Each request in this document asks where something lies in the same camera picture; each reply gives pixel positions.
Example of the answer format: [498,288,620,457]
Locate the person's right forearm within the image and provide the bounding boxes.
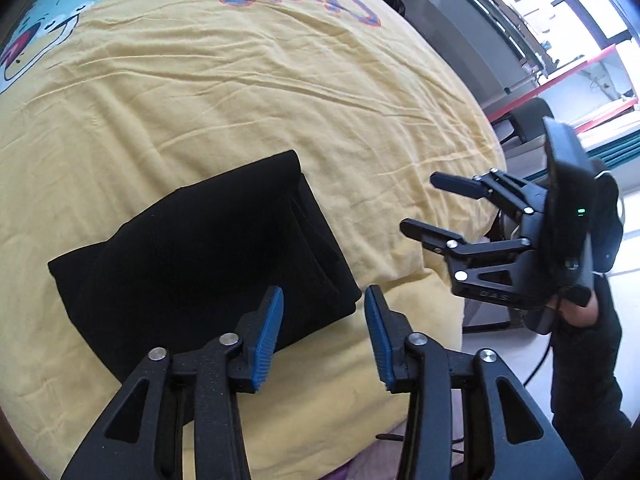
[550,275,640,480]

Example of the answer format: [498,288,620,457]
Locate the teal curtain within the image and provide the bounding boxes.
[584,129,640,167]

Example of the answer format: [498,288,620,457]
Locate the black pants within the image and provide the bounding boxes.
[47,150,362,386]

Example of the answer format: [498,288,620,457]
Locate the black office chair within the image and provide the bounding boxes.
[512,97,557,147]

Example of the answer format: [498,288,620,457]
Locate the window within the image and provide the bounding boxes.
[500,0,640,111]

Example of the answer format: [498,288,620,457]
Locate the long grey desk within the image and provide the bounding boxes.
[395,0,551,111]

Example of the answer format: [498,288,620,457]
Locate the person's right hand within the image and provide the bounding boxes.
[555,290,600,328]

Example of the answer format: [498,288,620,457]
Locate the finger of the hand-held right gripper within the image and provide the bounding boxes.
[400,218,540,294]
[430,170,546,216]

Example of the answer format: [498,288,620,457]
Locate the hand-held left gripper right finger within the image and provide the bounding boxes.
[364,285,586,480]

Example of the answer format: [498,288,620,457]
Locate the black cable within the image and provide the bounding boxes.
[522,332,556,388]

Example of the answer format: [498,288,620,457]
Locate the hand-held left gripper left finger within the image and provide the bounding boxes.
[60,286,285,480]

